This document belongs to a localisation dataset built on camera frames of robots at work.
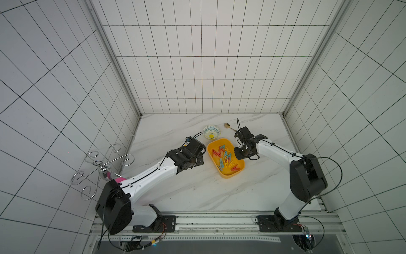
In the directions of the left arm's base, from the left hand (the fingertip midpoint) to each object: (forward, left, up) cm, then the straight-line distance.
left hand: (196, 161), depth 82 cm
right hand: (+8, -22, -7) cm, 24 cm away
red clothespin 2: (+1, -23, -11) cm, 25 cm away
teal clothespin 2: (+9, -19, -10) cm, 23 cm away
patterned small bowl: (+28, -9, -10) cm, 31 cm away
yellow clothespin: (+4, -22, -11) cm, 25 cm away
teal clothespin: (+16, -16, -10) cm, 25 cm away
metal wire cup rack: (-12, +35, +16) cm, 40 cm away
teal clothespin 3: (+3, -15, -9) cm, 18 cm away
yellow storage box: (+10, -16, -10) cm, 21 cm away
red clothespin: (+11, -13, -11) cm, 21 cm away
